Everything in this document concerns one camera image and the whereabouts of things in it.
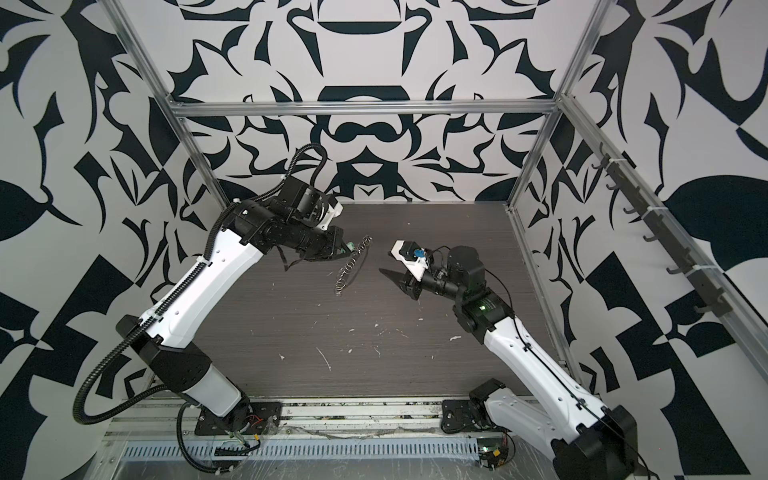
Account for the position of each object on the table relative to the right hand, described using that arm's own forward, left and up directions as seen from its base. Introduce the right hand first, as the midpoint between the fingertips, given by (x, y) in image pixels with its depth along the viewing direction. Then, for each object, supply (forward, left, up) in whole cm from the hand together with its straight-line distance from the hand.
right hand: (389, 259), depth 68 cm
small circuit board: (-34, -24, -32) cm, 52 cm away
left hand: (+3, +9, +1) cm, 9 cm away
